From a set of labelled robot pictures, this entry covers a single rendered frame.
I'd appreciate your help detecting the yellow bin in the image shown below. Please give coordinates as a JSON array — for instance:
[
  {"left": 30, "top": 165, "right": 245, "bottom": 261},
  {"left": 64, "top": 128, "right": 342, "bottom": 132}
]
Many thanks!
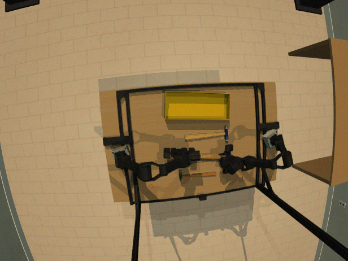
[{"left": 164, "top": 92, "right": 230, "bottom": 120}]

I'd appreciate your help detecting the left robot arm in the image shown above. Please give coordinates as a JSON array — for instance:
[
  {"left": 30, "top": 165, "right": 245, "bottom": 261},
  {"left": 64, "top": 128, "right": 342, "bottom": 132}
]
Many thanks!
[{"left": 114, "top": 150, "right": 201, "bottom": 182}]

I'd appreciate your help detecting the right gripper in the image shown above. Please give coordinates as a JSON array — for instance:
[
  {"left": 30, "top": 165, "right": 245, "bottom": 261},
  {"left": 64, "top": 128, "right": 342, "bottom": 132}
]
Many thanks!
[{"left": 219, "top": 144, "right": 238, "bottom": 174}]

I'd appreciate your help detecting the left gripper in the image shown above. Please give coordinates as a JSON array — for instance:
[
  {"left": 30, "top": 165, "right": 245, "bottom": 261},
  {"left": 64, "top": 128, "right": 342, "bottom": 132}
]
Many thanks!
[{"left": 164, "top": 147, "right": 195, "bottom": 159}]

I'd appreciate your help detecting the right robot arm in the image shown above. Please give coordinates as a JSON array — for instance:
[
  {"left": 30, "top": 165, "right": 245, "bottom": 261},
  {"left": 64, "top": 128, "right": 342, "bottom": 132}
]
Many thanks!
[{"left": 220, "top": 134, "right": 293, "bottom": 175}]

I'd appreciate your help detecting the hammer with blue head and wooden handle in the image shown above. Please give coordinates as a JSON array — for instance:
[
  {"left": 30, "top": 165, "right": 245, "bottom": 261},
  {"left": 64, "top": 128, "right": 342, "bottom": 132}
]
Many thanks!
[{"left": 200, "top": 154, "right": 222, "bottom": 159}]

